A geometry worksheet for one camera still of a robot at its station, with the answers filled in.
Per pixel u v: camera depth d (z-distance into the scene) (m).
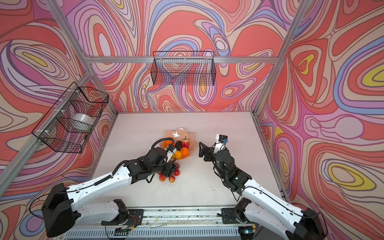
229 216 0.73
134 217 0.73
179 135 1.02
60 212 0.38
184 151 0.92
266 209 0.47
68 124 0.74
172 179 0.83
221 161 0.54
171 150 0.69
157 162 0.61
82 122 0.70
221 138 0.63
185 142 0.96
